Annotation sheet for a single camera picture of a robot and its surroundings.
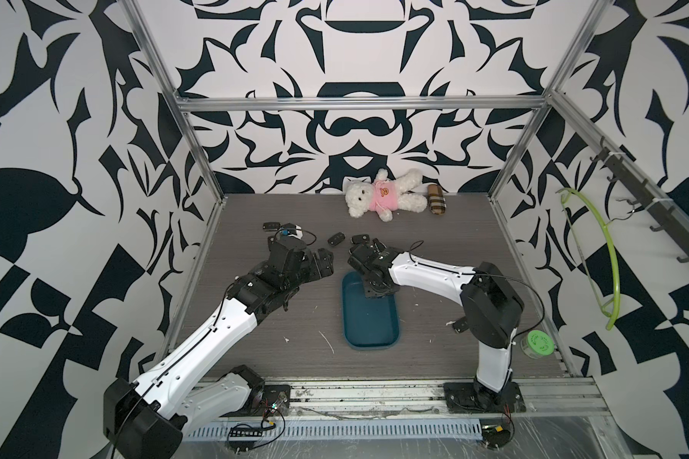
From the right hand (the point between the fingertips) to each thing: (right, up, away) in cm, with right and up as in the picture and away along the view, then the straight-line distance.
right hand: (375, 285), depth 91 cm
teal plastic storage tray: (-3, -9, -8) cm, 12 cm away
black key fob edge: (-4, +14, +14) cm, 20 cm away
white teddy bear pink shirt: (+6, +30, +20) cm, 37 cm away
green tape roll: (+43, -14, -12) cm, 47 cm away
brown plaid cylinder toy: (+27, +27, +23) cm, 44 cm away
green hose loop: (+50, 0, -27) cm, 57 cm away
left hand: (-17, +12, -15) cm, 25 cm away
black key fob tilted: (-13, +14, +14) cm, 23 cm away
